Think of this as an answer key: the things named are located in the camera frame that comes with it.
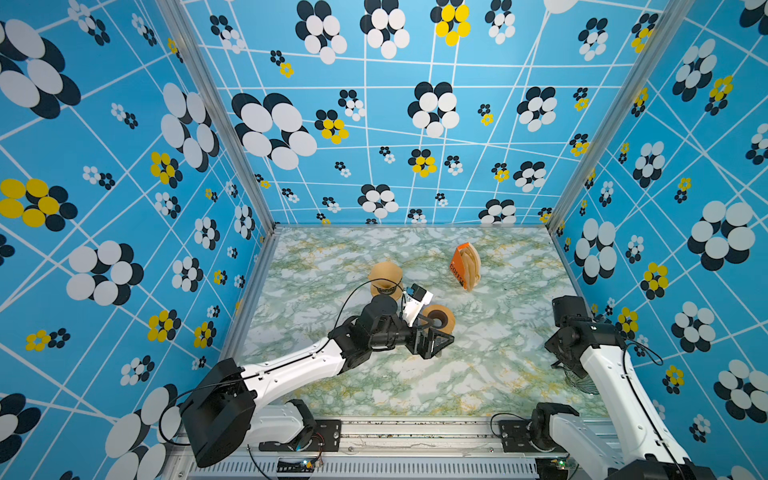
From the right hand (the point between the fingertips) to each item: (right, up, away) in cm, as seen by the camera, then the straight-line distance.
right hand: (568, 354), depth 77 cm
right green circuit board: (-8, -24, -8) cm, 27 cm away
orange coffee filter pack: (-22, +22, +20) cm, 37 cm away
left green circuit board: (-73, -26, -5) cm, 78 cm away
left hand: (-34, +7, -7) cm, 35 cm away
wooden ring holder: (-33, +8, +7) cm, 35 cm away
